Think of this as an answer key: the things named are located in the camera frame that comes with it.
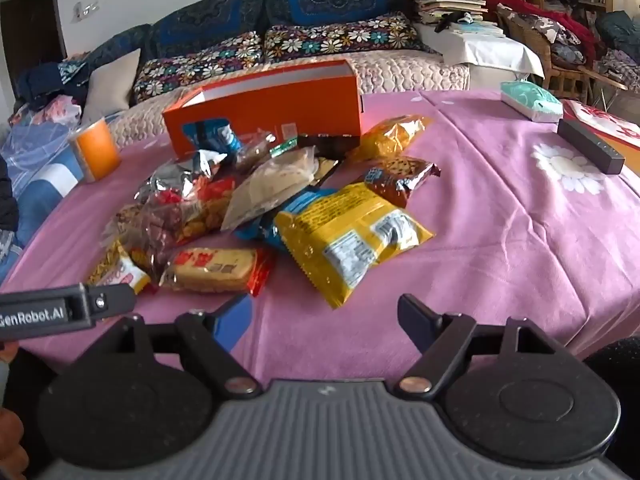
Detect orange cardboard box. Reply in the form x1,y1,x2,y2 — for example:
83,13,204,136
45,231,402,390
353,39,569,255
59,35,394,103
162,59,364,159

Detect red clear snack bag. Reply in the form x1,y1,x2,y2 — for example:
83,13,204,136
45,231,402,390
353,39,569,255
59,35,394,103
145,177,238,247

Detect teal tissue pack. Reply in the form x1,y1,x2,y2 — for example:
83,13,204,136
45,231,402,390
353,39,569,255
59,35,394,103
500,80,565,124

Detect silver foil snack bag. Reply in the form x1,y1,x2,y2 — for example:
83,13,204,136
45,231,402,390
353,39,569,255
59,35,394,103
134,150,226,202

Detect small yellow white packet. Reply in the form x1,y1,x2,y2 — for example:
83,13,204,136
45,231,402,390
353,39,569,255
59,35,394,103
86,240,152,295

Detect clear brown bun packet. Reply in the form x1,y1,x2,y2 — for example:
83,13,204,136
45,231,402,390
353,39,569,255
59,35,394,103
235,131,279,171

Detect pink floral clothes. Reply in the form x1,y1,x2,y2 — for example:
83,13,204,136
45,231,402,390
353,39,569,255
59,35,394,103
7,94,83,128

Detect small black cloth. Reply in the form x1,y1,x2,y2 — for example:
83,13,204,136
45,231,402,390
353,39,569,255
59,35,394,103
434,10,474,34

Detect dark blue clothes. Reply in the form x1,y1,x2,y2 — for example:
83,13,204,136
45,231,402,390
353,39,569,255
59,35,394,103
15,59,97,111

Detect wicker chair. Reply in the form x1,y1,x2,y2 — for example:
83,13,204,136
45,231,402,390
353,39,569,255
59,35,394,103
495,5,627,106

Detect blue white striped cloth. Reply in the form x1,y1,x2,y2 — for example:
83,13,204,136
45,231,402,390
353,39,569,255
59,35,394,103
0,125,86,242

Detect white beige snack bag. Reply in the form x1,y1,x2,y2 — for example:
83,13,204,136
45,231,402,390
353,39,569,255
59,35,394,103
220,146,321,232

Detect golden orange snack bag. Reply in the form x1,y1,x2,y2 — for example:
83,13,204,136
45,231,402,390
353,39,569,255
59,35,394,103
345,114,433,163

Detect red rectangular cracker packet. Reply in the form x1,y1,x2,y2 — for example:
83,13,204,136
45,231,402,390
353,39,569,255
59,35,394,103
162,247,275,297

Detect pink floral tablecloth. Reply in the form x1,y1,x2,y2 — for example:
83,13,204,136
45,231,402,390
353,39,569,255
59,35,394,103
0,87,640,386

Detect dark wooden door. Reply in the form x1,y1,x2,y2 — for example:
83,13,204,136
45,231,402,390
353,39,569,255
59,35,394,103
0,0,68,92

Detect blue patterned sofa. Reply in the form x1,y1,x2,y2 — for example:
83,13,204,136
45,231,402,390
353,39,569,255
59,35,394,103
75,0,417,63

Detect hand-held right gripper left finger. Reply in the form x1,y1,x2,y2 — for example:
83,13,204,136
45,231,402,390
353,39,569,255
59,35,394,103
97,293,264,400

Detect brown chocolate cookie packet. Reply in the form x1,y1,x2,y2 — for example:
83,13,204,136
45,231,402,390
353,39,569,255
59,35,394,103
362,156,442,209

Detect red white paper bag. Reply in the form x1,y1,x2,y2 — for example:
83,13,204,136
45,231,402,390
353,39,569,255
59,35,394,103
562,99,640,161

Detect black rectangular bar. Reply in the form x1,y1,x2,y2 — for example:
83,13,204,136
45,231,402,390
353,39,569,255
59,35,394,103
556,118,626,176

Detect blue white snack packet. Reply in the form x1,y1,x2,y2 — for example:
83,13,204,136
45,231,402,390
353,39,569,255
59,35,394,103
181,117,243,161

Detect dark brown snack packet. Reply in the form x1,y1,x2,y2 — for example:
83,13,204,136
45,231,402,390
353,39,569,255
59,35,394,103
297,132,361,161

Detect person's left hand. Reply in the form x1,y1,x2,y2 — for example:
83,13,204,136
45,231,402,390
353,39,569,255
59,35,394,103
0,407,29,480

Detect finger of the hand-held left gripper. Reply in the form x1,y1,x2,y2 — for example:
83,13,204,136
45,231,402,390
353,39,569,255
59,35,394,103
82,283,137,319

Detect beige quilted cover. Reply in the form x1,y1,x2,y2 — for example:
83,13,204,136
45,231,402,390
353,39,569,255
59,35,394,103
107,50,472,147

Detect floral daisy pillow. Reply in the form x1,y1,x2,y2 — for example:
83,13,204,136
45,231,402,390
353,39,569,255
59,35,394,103
262,12,441,67
132,30,266,104

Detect red blanket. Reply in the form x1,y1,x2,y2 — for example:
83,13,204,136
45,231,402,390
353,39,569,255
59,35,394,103
485,0,597,56

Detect orange white paper cup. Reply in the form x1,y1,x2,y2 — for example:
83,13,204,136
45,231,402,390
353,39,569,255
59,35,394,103
67,116,122,184

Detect green edged cookie packet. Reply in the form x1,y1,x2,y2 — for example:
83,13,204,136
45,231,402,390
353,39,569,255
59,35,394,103
267,137,299,159

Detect large yellow snack bag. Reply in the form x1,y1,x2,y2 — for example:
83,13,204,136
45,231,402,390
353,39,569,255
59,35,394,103
274,182,435,310

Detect plain beige pillow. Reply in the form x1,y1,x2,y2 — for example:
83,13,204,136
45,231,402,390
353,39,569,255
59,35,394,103
80,47,143,126

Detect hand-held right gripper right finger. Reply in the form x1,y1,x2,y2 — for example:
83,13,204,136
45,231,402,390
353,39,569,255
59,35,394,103
397,293,567,402

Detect clear bag of brown snacks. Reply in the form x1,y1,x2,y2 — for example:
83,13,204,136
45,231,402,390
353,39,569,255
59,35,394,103
102,200,186,281

